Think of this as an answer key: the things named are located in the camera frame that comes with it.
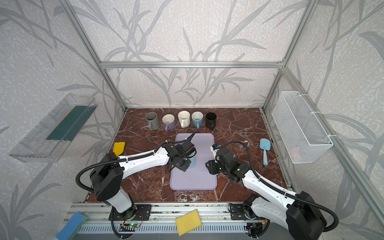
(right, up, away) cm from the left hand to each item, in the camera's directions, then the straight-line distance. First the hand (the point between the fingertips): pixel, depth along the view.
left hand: (187, 161), depth 85 cm
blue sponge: (-51, -26, -17) cm, 60 cm away
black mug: (+15, +24, +16) cm, 32 cm away
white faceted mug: (-4, +25, +18) cm, 31 cm away
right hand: (+12, +2, -2) cm, 13 cm away
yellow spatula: (-46, +5, +12) cm, 48 cm away
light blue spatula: (+51, +6, +14) cm, 53 cm away
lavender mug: (-15, +23, +23) cm, 35 cm away
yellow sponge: (+2, -25, -15) cm, 29 cm away
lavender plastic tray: (+7, -10, -1) cm, 12 cm away
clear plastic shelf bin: (-59, +14, -21) cm, 64 cm away
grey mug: (-27, +25, +20) cm, 42 cm away
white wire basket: (+51, +17, -24) cm, 59 cm away
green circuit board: (-23, -26, -15) cm, 38 cm away
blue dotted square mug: (+6, +25, +20) cm, 32 cm away
